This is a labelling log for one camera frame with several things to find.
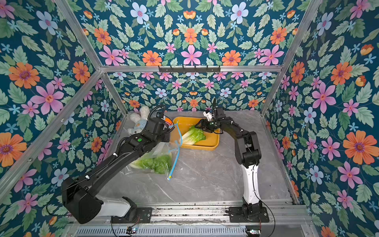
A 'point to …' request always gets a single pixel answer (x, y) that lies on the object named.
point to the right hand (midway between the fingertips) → (203, 124)
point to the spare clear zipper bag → (175, 138)
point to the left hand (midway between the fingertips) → (168, 129)
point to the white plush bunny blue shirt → (137, 119)
